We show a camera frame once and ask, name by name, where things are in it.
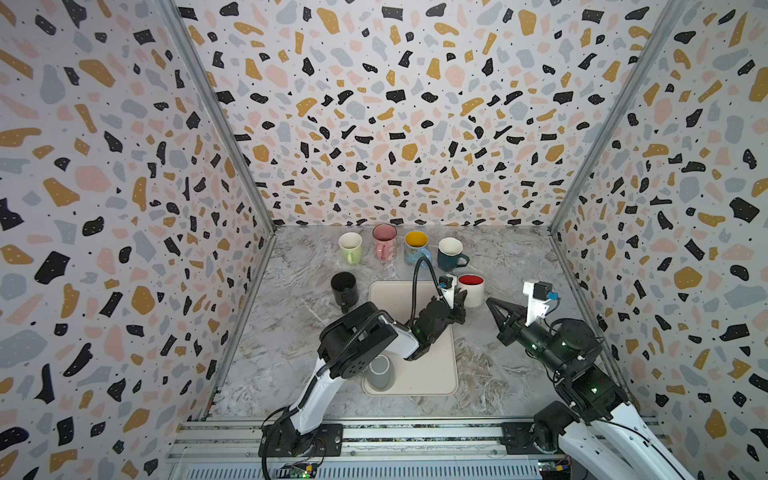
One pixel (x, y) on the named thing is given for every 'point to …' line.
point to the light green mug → (351, 247)
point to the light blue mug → (416, 246)
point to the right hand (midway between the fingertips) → (487, 298)
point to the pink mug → (385, 242)
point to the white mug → (473, 284)
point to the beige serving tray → (434, 373)
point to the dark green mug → (450, 254)
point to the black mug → (345, 290)
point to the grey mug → (381, 372)
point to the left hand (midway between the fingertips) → (470, 288)
